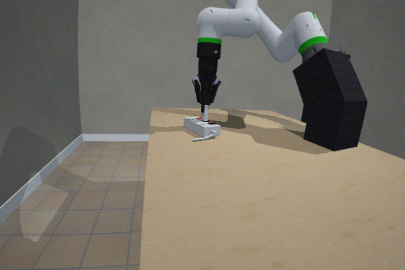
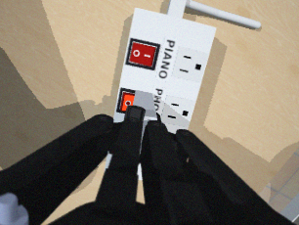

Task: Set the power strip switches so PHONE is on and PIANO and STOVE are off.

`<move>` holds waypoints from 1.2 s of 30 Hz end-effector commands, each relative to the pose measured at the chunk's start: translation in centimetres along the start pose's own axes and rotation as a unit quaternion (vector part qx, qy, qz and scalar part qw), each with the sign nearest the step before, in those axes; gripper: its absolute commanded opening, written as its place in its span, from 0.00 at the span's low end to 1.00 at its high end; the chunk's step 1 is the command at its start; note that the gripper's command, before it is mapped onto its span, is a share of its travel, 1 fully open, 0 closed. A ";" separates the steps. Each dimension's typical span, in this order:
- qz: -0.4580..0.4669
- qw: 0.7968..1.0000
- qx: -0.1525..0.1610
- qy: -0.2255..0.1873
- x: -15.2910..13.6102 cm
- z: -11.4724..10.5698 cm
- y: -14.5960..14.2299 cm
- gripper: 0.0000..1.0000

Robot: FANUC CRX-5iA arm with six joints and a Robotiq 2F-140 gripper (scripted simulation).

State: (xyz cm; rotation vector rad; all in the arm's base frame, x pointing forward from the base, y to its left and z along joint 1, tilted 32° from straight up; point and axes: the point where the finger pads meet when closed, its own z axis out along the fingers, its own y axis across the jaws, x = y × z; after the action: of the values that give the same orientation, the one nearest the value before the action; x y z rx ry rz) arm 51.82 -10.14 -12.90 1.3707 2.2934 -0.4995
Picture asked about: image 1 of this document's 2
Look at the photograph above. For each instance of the white power strip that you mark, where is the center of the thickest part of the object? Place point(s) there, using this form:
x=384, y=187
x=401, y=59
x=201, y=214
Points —
x=206, y=129

